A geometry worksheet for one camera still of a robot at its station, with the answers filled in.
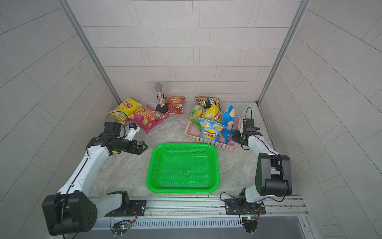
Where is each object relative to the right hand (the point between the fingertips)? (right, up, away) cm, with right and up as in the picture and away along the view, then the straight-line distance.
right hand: (235, 134), depth 93 cm
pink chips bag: (-58, +11, +3) cm, 59 cm away
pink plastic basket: (-28, +1, +7) cm, 29 cm away
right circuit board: (+1, -39, -24) cm, 46 cm away
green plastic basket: (-32, -18, -9) cm, 38 cm away
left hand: (-55, -3, -12) cm, 56 cm away
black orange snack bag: (-19, +22, +15) cm, 32 cm away
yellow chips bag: (-14, +13, -1) cm, 19 cm away
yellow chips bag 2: (-75, +16, +11) cm, 78 cm away
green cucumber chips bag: (-26, +11, -2) cm, 29 cm away
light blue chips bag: (-16, +3, -9) cm, 19 cm away
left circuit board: (-58, -37, -28) cm, 74 cm away
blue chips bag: (-6, +10, -6) cm, 13 cm away
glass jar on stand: (-51, +18, +17) cm, 56 cm away
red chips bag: (-40, +20, +12) cm, 46 cm away
